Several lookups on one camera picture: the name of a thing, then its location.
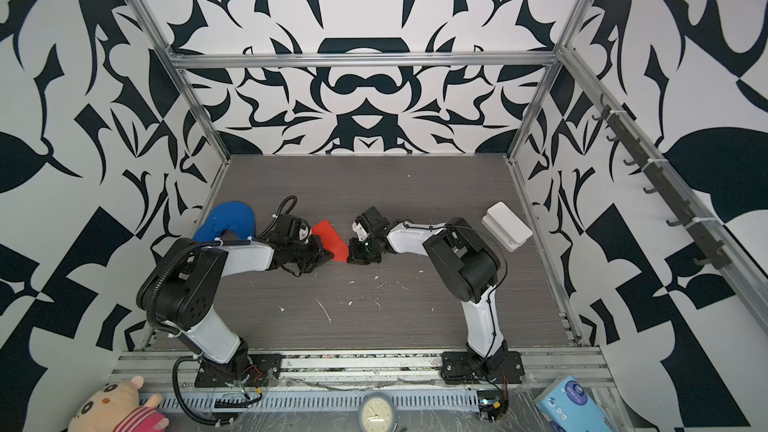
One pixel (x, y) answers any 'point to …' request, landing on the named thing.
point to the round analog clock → (376, 416)
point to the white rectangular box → (501, 221)
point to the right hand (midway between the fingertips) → (348, 258)
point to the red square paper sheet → (331, 240)
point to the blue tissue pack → (567, 405)
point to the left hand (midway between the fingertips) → (336, 248)
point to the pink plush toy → (118, 407)
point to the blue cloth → (230, 215)
